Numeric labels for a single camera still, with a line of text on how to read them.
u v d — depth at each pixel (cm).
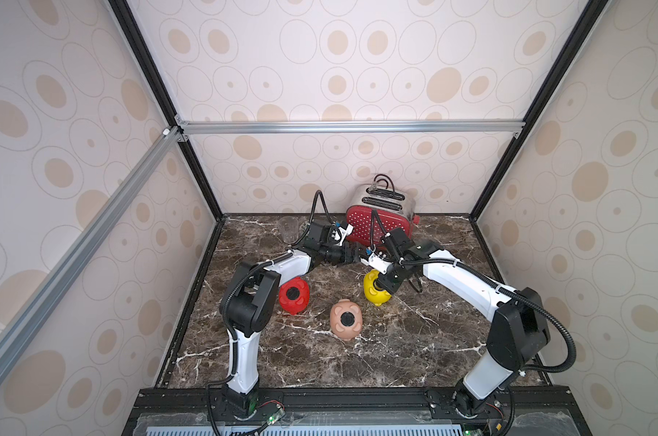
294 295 85
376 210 100
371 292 87
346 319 81
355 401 75
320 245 78
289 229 112
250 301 53
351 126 92
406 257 62
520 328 45
